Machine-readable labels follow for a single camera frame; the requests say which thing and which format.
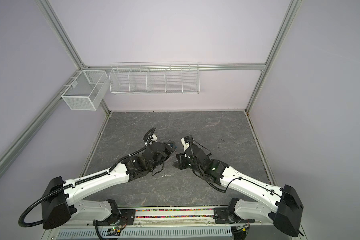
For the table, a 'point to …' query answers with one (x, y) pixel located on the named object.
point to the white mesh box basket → (86, 90)
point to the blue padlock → (172, 146)
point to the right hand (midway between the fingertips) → (176, 157)
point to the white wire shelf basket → (180, 78)
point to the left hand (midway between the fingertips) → (175, 147)
